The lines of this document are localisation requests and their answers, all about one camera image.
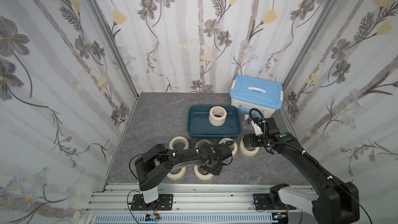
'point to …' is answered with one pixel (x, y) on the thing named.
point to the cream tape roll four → (235, 145)
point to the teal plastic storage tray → (198, 125)
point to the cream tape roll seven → (202, 177)
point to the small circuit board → (154, 218)
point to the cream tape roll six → (177, 176)
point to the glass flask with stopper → (245, 124)
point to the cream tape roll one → (179, 139)
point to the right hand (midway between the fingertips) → (255, 137)
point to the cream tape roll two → (217, 115)
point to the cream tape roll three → (201, 140)
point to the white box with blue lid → (248, 93)
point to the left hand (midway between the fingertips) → (217, 171)
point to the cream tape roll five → (249, 153)
